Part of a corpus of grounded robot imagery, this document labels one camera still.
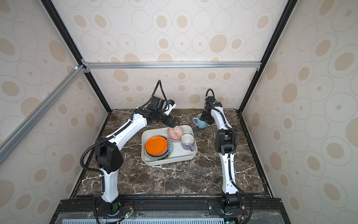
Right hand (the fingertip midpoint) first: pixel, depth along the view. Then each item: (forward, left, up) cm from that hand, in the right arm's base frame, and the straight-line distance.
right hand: (205, 119), depth 106 cm
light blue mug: (-5, +4, +1) cm, 6 cm away
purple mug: (-18, +14, -3) cm, 23 cm away
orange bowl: (-21, +35, -2) cm, 41 cm away
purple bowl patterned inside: (-12, +22, -1) cm, 25 cm away
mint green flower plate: (-30, +28, -4) cm, 41 cm away
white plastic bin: (-25, +20, -8) cm, 33 cm away
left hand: (-13, +20, +17) cm, 29 cm away
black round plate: (-28, +29, -2) cm, 41 cm away
